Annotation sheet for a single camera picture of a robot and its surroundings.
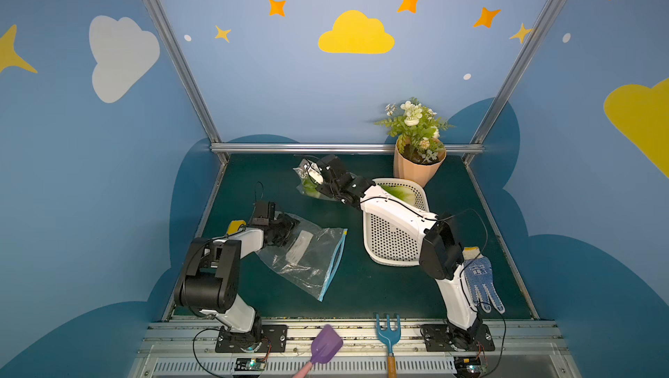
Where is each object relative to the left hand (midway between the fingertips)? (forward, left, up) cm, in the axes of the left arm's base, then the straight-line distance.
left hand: (303, 223), depth 95 cm
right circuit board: (-42, -50, -4) cm, 65 cm away
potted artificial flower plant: (+28, -45, +12) cm, 54 cm away
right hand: (+12, -10, +18) cm, 24 cm away
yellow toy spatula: (0, +27, -4) cm, 27 cm away
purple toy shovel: (-38, -11, -2) cm, 40 cm away
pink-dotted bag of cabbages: (+8, -2, +13) cm, 15 cm away
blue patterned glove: (-17, -61, -3) cm, 63 cm away
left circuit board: (-43, +13, -4) cm, 45 cm away
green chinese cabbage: (+12, -39, +4) cm, 41 cm away
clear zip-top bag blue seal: (-12, -3, -3) cm, 13 cm away
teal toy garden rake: (-36, -29, -2) cm, 46 cm away
